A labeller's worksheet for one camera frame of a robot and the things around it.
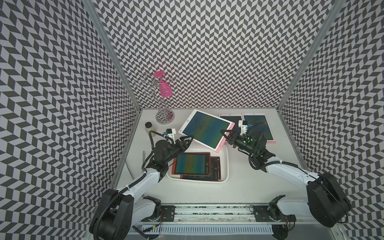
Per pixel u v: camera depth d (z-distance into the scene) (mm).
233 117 1127
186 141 760
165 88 1048
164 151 630
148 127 961
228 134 747
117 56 910
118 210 403
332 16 691
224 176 838
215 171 862
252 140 619
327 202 413
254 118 1122
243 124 748
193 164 890
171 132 752
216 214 751
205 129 809
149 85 1062
